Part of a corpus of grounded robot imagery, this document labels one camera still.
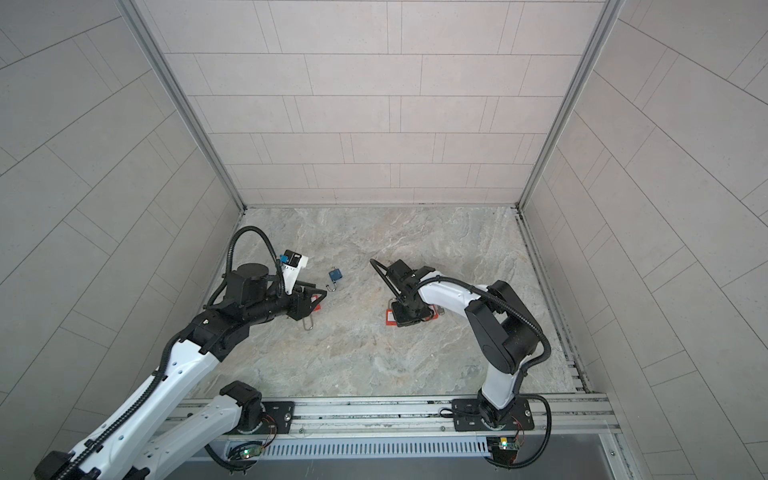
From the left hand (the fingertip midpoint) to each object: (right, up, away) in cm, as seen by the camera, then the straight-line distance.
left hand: (327, 288), depth 72 cm
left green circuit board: (-15, -34, -7) cm, 38 cm away
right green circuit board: (+42, -36, -4) cm, 55 cm away
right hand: (+18, -14, +16) cm, 28 cm away
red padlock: (+15, -11, +13) cm, 23 cm away
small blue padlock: (-4, -1, +24) cm, 25 cm away
